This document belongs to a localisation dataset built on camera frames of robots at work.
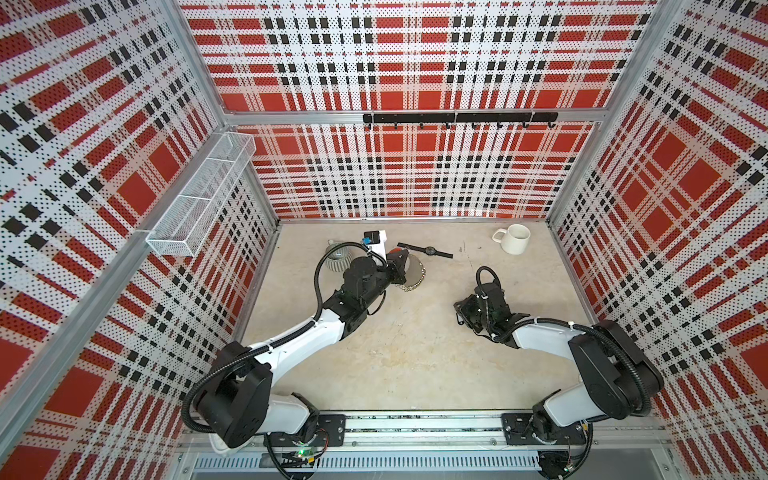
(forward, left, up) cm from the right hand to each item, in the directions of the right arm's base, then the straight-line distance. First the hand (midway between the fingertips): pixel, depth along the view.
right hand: (455, 307), depth 92 cm
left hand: (+4, +14, +21) cm, 26 cm away
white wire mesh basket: (+20, +85, +17) cm, 89 cm away
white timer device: (-36, +59, +1) cm, 70 cm away
